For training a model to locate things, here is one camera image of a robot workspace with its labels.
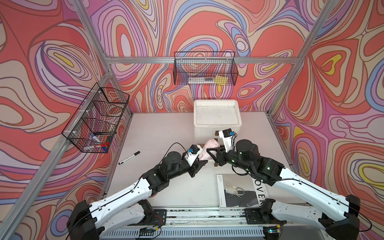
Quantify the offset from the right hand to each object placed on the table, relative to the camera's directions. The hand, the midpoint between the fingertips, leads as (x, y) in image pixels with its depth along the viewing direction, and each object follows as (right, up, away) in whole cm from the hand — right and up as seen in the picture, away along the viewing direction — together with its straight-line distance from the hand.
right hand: (210, 153), depth 67 cm
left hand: (-2, -3, +2) cm, 4 cm away
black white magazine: (+17, -22, +11) cm, 30 cm away
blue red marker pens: (-47, +3, -2) cm, 48 cm away
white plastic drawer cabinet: (+2, +19, +19) cm, 27 cm away
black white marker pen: (-46, -6, +28) cm, 54 cm away
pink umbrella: (0, +5, -4) cm, 6 cm away
